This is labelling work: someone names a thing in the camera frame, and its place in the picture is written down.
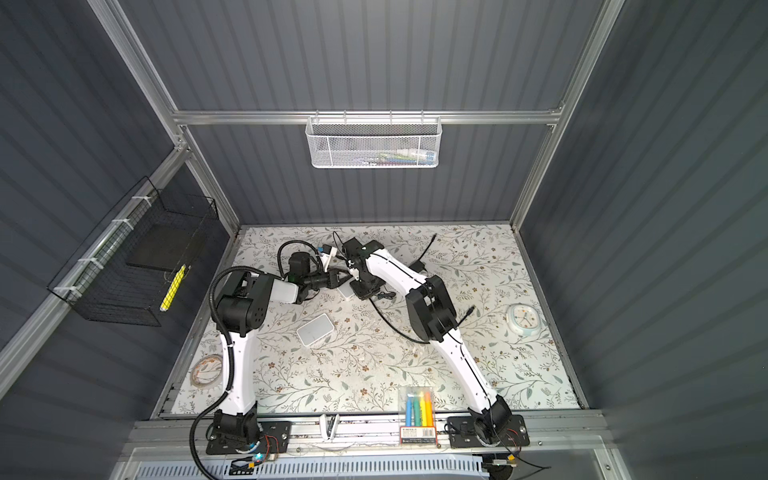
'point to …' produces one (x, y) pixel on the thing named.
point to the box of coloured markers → (416, 415)
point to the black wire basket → (131, 266)
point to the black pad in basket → (163, 246)
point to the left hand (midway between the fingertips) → (354, 277)
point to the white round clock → (523, 319)
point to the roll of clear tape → (207, 370)
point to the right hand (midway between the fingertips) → (368, 295)
